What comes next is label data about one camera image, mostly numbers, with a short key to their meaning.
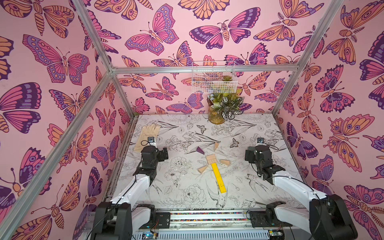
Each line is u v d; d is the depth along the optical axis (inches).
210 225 28.7
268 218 26.1
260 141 29.9
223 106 36.4
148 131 43.1
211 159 37.2
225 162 36.7
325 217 15.7
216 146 39.7
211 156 38.2
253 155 28.1
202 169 35.4
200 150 38.8
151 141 29.8
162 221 28.8
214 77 37.3
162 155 31.3
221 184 33.3
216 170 35.6
